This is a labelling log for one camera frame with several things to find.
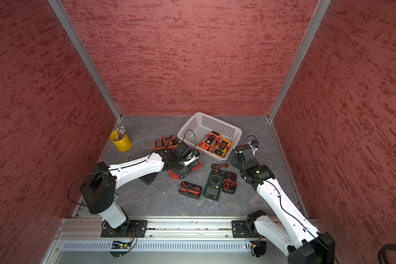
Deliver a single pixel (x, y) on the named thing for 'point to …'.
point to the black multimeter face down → (230, 183)
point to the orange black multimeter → (213, 143)
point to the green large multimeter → (214, 185)
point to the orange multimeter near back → (161, 143)
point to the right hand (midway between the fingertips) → (237, 160)
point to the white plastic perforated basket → (197, 127)
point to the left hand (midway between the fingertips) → (182, 167)
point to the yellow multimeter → (221, 149)
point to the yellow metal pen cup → (124, 144)
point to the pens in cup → (121, 132)
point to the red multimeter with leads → (185, 170)
